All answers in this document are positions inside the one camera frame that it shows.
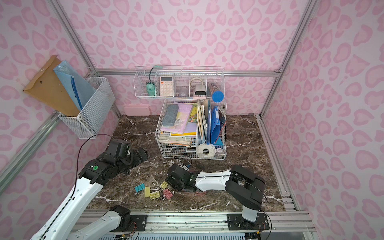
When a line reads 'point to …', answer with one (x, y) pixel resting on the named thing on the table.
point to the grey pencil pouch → (170, 115)
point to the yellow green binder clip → (164, 185)
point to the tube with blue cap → (217, 94)
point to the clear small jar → (183, 92)
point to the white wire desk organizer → (192, 129)
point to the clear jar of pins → (220, 153)
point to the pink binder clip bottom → (167, 193)
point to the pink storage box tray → (202, 193)
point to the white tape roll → (211, 149)
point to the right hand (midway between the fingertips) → (163, 181)
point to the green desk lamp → (150, 86)
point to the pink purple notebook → (185, 110)
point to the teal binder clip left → (140, 187)
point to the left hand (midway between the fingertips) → (141, 154)
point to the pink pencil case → (136, 110)
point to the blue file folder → (215, 128)
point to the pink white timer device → (200, 90)
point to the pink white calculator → (166, 86)
